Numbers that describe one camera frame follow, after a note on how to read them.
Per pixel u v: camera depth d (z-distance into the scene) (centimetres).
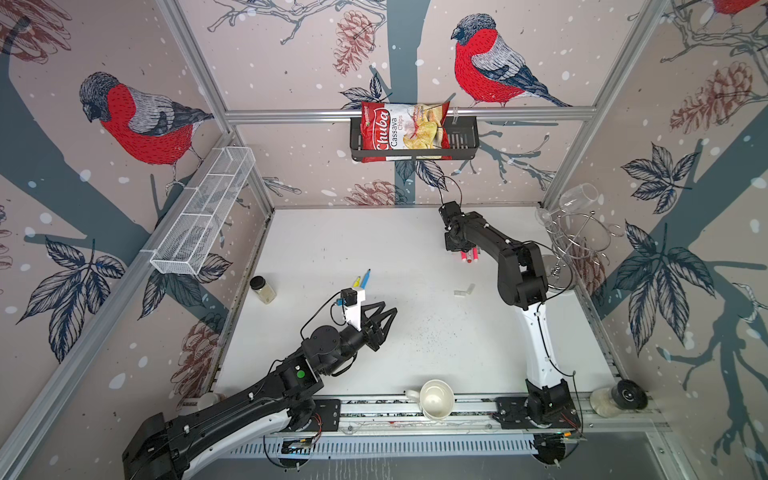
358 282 98
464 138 95
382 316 66
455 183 120
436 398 76
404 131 88
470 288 97
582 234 104
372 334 62
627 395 67
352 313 62
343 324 64
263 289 88
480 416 75
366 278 100
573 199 88
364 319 64
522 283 63
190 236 73
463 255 107
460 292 96
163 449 43
